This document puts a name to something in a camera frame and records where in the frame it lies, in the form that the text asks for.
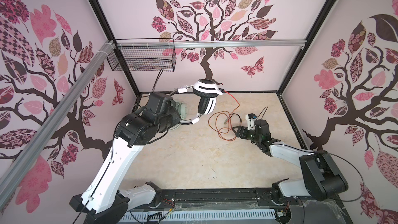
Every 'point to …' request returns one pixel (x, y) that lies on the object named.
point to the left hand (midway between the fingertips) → (178, 118)
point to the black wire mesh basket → (145, 54)
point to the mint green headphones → (182, 109)
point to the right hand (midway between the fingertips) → (237, 126)
